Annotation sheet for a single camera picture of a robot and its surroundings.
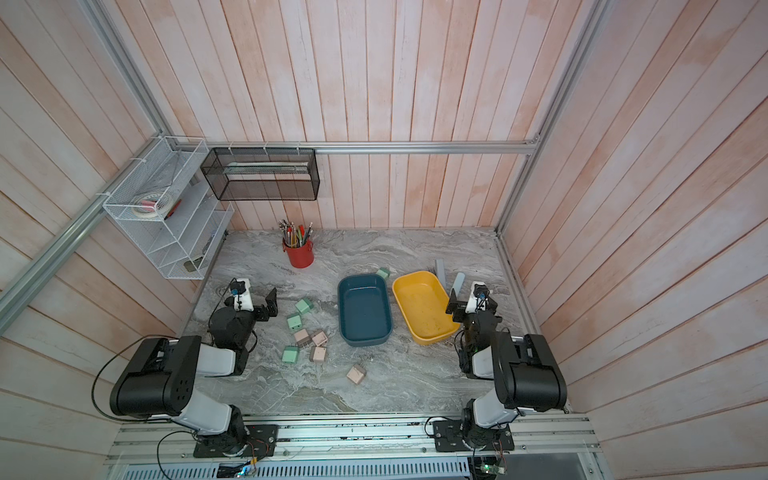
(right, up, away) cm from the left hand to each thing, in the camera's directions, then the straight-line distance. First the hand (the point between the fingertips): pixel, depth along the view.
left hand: (263, 290), depth 92 cm
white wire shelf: (-16, +14, -13) cm, 25 cm away
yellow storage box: (+52, -4, +9) cm, 53 cm away
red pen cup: (+8, +11, +15) cm, 21 cm away
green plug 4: (+38, +5, +14) cm, 41 cm away
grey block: (+57, +6, +6) cm, 58 cm away
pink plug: (+13, -14, -2) cm, 19 cm away
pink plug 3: (+19, -18, -6) cm, 27 cm away
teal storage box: (+31, -5, +7) cm, 33 cm away
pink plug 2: (+19, -14, -3) cm, 24 cm away
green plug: (+12, -5, +4) cm, 14 cm away
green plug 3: (+10, -18, -5) cm, 22 cm away
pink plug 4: (+30, -22, -10) cm, 39 cm away
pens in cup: (+8, +18, +8) cm, 21 cm away
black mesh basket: (-5, +40, +12) cm, 42 cm away
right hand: (+65, +1, -1) cm, 65 cm away
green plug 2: (+10, -10, +1) cm, 14 cm away
